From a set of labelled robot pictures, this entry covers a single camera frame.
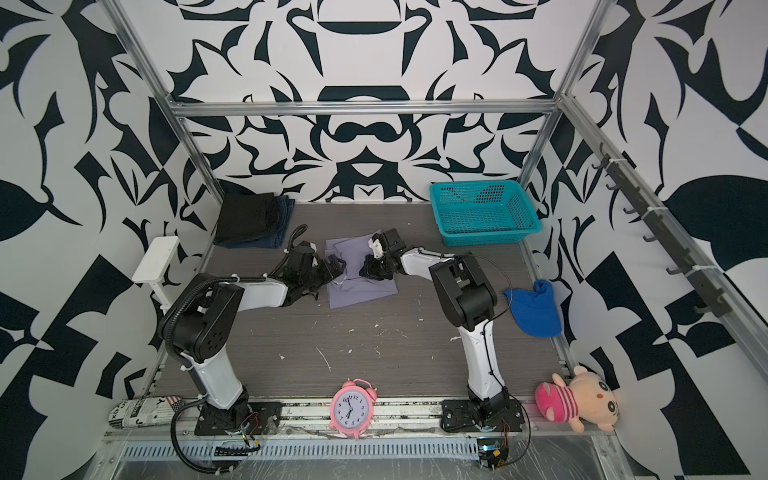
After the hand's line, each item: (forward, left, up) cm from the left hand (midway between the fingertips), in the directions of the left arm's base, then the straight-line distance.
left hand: (337, 264), depth 98 cm
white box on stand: (-11, +43, +18) cm, 48 cm away
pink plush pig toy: (-42, -60, +3) cm, 74 cm away
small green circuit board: (-51, -38, -5) cm, 64 cm away
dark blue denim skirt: (+27, +22, -1) cm, 35 cm away
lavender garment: (-8, -6, -2) cm, 10 cm away
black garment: (+21, +34, +1) cm, 40 cm away
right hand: (-1, -7, -2) cm, 8 cm away
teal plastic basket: (+25, -55, -5) cm, 61 cm away
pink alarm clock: (-41, -5, -2) cm, 41 cm away
